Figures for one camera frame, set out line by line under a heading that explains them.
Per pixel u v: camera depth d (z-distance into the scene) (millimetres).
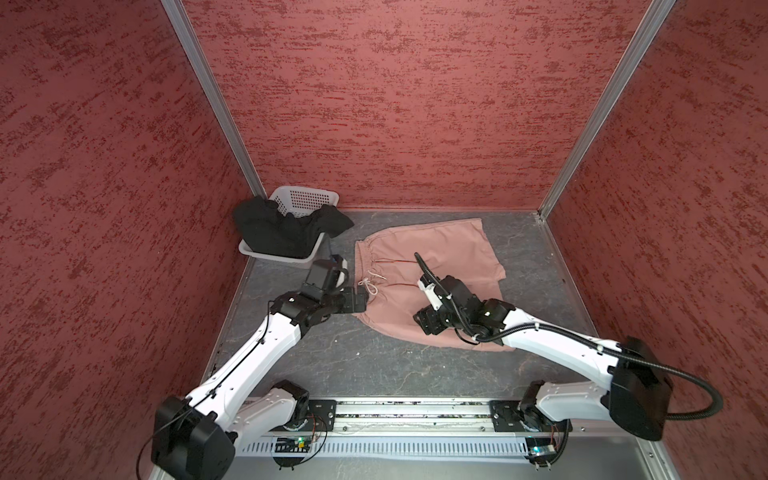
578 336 473
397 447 775
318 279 601
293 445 709
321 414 750
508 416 741
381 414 757
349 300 696
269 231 1033
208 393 407
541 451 703
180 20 718
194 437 372
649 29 737
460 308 601
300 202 1175
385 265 1004
